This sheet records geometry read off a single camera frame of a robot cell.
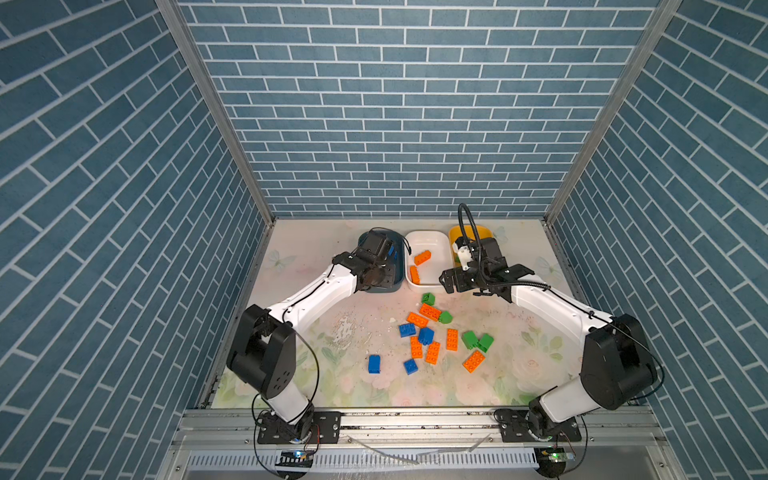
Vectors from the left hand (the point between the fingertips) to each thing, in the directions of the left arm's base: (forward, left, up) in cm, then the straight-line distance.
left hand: (388, 274), depth 88 cm
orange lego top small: (+8, -9, -12) cm, 17 cm away
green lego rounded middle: (-8, -18, -12) cm, 24 cm away
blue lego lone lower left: (-22, +4, -12) cm, 25 cm away
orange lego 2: (-15, -19, -12) cm, 27 cm away
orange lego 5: (-22, -24, -13) cm, 35 cm away
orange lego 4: (-19, -13, -13) cm, 26 cm away
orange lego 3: (-17, -8, -13) cm, 23 cm away
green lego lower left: (-15, -25, -13) cm, 32 cm away
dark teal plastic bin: (+21, -3, -9) cm, 23 cm away
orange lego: (-9, -10, -12) cm, 18 cm away
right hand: (+1, -19, 0) cm, 19 cm away
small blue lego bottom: (-23, -6, -12) cm, 27 cm away
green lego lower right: (-16, -29, -11) cm, 35 cm away
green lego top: (-2, -13, -11) cm, 17 cm away
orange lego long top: (-6, -13, -12) cm, 19 cm away
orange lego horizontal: (+15, -12, -11) cm, 22 cm away
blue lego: (-12, -6, -12) cm, 18 cm away
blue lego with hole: (+16, -2, -9) cm, 18 cm away
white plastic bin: (+20, -19, -9) cm, 29 cm away
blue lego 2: (-15, -11, -10) cm, 21 cm away
